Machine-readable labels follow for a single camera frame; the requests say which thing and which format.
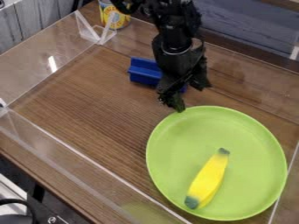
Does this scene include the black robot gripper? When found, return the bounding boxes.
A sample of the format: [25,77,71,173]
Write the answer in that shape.
[153,35,212,113]

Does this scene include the blue plastic block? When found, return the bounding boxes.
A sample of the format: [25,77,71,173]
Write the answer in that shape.
[127,56,190,95]

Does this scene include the green plastic plate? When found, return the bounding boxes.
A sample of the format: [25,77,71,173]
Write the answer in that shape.
[146,106,288,221]

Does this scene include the yellow toy banana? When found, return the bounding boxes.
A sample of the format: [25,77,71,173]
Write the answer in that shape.
[185,148,230,209]

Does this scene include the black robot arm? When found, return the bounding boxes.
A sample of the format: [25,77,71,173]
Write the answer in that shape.
[111,0,212,113]

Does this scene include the yellow labelled tin can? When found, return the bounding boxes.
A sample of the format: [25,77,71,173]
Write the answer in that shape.
[98,0,131,30]

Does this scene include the clear acrylic corner bracket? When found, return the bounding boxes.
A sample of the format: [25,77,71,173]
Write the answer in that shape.
[75,10,118,46]

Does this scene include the clear acrylic enclosure wall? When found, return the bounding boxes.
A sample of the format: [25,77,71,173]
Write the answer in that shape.
[0,12,299,224]

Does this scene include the black cable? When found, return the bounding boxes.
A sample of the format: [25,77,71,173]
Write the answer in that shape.
[0,197,43,224]

